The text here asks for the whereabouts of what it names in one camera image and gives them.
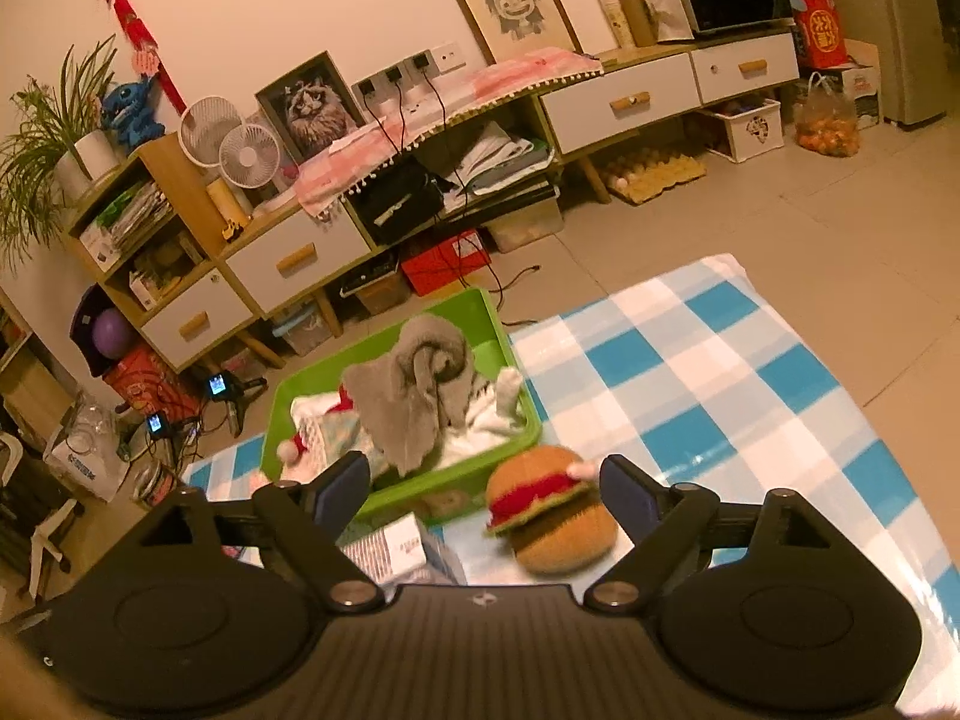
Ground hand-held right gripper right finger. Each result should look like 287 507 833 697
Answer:
583 454 848 612

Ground white office chair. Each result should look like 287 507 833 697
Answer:
0 435 83 601

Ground stack of papers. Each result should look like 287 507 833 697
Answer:
442 120 556 196

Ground white plush toy red scarf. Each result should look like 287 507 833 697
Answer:
276 367 526 481

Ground green plastic bin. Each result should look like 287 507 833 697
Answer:
262 286 542 518

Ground red patterned box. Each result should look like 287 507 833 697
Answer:
103 345 188 413

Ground clear plastic storage box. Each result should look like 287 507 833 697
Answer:
487 199 565 252

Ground pink tasselled cloth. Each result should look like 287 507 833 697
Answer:
292 49 605 218

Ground white wall sockets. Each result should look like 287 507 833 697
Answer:
352 41 462 102

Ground white storage crate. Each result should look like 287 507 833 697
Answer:
701 97 785 164

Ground blue alien plush toy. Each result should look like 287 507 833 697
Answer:
101 75 166 147

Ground hamburger plush toy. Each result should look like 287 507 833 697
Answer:
484 444 617 577

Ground cardboard egg tray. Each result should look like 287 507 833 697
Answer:
592 148 707 203

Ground small clear lidded box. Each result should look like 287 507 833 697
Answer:
270 307 331 357

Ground plastic bag of oranges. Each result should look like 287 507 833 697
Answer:
793 73 862 158

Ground printed cardboard box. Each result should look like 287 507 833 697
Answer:
825 41 882 128

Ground red flat box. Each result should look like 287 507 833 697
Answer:
401 229 492 297

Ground yellow paper tube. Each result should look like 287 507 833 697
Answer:
206 176 252 230

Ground large white desk fan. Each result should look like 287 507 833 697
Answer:
178 96 245 166

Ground grey refrigerator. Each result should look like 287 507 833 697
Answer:
874 0 950 125

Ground red hanging wall decoration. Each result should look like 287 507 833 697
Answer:
79 0 185 113

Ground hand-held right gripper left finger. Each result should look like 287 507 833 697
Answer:
131 450 383 612

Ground wooden tv cabinet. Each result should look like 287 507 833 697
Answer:
67 26 802 376

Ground white printed carton box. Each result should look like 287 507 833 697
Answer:
341 514 466 586

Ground framed cartoon girl picture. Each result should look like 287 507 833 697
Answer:
444 0 582 65

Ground green potted plant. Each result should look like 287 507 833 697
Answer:
0 34 121 271

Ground white plastic bag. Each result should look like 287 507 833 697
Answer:
43 390 132 503

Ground black box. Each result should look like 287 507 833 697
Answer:
352 161 445 245

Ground framed cat picture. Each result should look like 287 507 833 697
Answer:
255 51 368 164

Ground white drawer wooden handle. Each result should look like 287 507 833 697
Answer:
223 206 372 316
690 34 800 106
139 266 256 374
538 52 702 157

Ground blue white checked mat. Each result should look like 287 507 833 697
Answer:
184 255 960 691

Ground grey elephant plush toy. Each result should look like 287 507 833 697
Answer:
341 315 488 477

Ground red gift bag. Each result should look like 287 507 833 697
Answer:
787 0 848 68

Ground dark tin can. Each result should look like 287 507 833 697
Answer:
133 461 181 507

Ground purple ball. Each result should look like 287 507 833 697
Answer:
91 307 130 357

